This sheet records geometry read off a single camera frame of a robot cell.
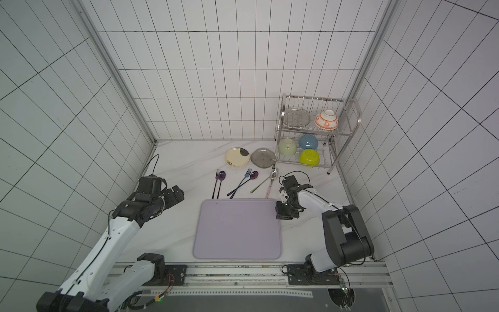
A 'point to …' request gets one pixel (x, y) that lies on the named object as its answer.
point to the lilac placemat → (242, 229)
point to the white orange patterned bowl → (327, 120)
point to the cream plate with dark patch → (237, 156)
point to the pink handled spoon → (273, 175)
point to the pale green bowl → (287, 147)
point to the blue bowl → (308, 142)
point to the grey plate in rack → (297, 117)
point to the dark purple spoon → (254, 175)
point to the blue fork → (245, 175)
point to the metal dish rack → (312, 130)
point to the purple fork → (217, 175)
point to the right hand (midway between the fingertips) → (273, 215)
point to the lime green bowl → (309, 158)
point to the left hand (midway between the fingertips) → (173, 201)
